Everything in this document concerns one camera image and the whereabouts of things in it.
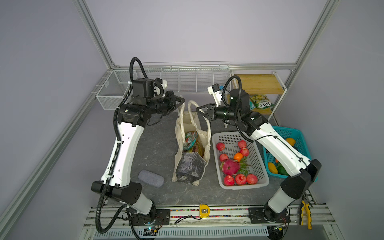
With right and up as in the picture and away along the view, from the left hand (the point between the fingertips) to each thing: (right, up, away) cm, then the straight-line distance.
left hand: (186, 102), depth 63 cm
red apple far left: (+20, -24, +33) cm, 45 cm away
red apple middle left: (+20, -29, +26) cm, 44 cm away
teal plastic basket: (+63, -15, +36) cm, 75 cm away
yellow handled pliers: (+61, -52, +13) cm, 81 cm away
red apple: (+28, -39, +18) cm, 52 cm away
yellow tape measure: (+8, -53, +12) cm, 55 cm away
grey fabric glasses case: (-20, -40, +20) cm, 49 cm away
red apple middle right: (+34, -26, +29) cm, 51 cm away
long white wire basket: (-1, +22, +36) cm, 43 cm away
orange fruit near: (+29, -29, +26) cm, 49 cm away
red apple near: (+22, -40, +18) cm, 49 cm away
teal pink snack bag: (+1, -19, +22) cm, 29 cm away
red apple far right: (+33, -22, +31) cm, 50 cm away
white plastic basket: (+38, -35, +26) cm, 57 cm away
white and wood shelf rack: (+43, +15, +28) cm, 53 cm away
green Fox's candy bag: (+48, +6, +38) cm, 61 cm away
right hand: (+4, -3, +3) cm, 6 cm away
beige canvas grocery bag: (+3, -7, +13) cm, 15 cm away
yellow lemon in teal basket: (+66, -20, +33) cm, 77 cm away
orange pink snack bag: (+5, -23, +24) cm, 34 cm away
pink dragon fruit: (+23, -33, +18) cm, 44 cm away
